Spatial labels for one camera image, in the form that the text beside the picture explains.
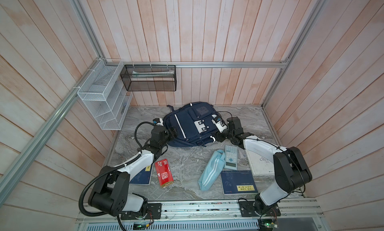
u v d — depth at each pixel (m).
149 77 1.06
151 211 0.73
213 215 0.73
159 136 0.66
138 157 0.54
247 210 0.73
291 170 0.46
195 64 0.96
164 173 0.86
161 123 0.80
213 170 0.82
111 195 0.42
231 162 0.89
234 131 0.72
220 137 0.82
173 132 0.79
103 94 0.69
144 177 0.84
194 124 1.04
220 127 0.82
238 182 0.82
